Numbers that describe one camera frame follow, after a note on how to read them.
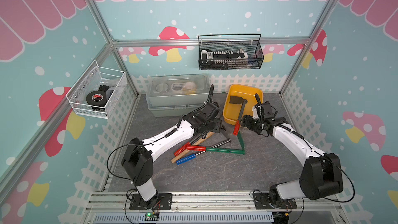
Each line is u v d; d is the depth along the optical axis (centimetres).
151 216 73
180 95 99
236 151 89
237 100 113
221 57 88
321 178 42
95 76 79
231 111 109
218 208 74
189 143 92
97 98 71
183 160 85
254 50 95
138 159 44
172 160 86
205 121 62
